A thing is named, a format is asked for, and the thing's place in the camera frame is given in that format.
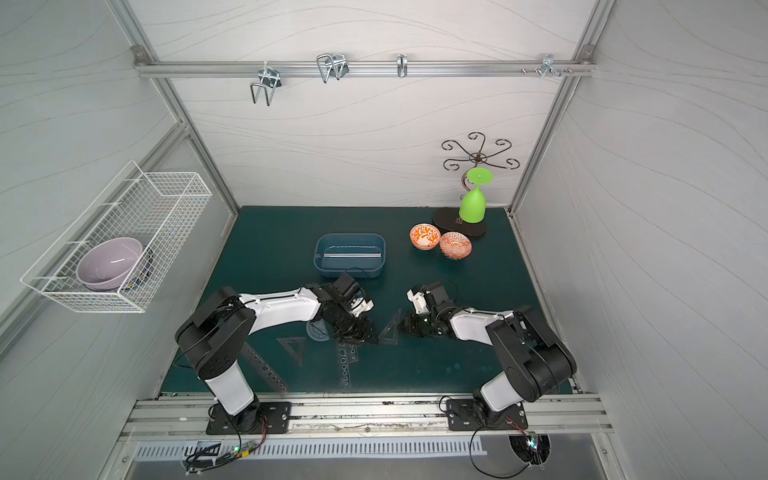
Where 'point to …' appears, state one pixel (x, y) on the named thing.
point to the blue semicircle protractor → (317, 330)
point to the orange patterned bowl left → (424, 236)
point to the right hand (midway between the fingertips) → (399, 325)
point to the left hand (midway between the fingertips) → (372, 345)
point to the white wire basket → (155, 210)
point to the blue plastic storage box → (362, 254)
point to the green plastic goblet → (473, 203)
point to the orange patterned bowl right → (455, 245)
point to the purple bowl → (105, 264)
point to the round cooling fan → (532, 448)
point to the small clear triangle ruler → (297, 356)
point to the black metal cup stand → (449, 220)
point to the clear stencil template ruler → (347, 353)
